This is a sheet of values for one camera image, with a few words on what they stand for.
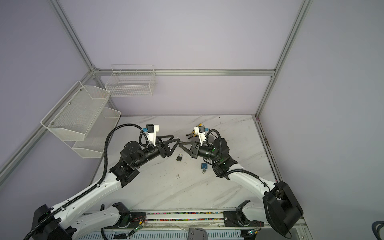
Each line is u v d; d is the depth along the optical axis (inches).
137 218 29.0
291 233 16.3
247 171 20.6
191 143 26.4
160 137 26.4
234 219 28.8
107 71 36.3
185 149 26.7
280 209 16.1
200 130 25.7
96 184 18.6
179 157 37.6
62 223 15.4
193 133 42.8
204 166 36.6
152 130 23.5
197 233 27.2
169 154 23.8
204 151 25.4
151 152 23.6
